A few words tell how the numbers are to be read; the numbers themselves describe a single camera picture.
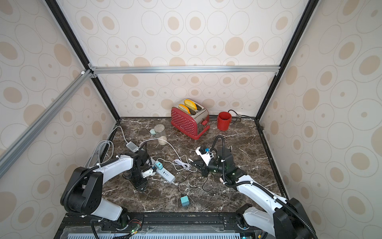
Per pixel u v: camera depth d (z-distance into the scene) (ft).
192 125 3.19
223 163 1.97
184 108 3.20
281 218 1.30
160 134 3.19
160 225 2.40
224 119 3.48
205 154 2.17
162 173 2.87
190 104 3.29
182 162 3.02
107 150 3.38
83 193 1.44
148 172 2.72
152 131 3.57
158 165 2.85
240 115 3.97
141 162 2.26
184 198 2.61
